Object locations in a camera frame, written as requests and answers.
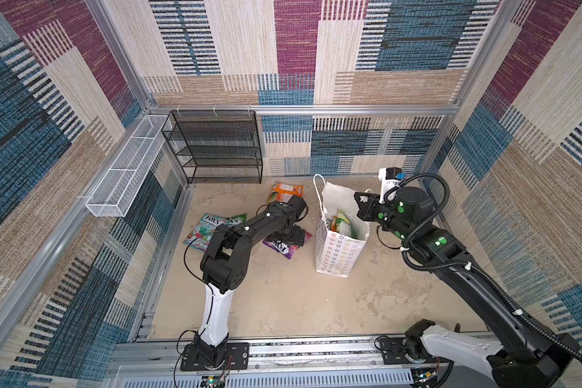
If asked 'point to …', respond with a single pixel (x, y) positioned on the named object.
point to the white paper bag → (335, 253)
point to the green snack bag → (343, 225)
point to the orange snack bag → (283, 192)
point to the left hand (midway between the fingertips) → (289, 237)
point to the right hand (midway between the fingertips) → (354, 198)
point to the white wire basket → (116, 191)
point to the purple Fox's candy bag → (286, 249)
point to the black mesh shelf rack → (216, 146)
